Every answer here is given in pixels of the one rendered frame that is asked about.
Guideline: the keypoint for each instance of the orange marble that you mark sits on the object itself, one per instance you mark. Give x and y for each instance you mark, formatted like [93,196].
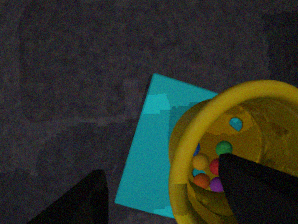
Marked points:
[202,180]

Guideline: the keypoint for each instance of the red marble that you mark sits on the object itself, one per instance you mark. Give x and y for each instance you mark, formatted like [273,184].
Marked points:
[214,166]

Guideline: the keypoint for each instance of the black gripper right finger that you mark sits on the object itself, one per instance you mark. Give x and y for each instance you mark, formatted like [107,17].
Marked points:
[258,194]

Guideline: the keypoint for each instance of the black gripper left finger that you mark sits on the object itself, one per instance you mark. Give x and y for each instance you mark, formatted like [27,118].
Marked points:
[86,203]

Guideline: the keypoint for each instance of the yellow cup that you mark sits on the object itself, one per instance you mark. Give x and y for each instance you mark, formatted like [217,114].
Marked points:
[268,111]

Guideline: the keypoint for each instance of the purple marble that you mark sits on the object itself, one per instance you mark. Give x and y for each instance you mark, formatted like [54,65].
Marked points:
[216,185]

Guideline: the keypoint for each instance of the green marble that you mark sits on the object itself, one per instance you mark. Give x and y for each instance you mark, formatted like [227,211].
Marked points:
[223,147]

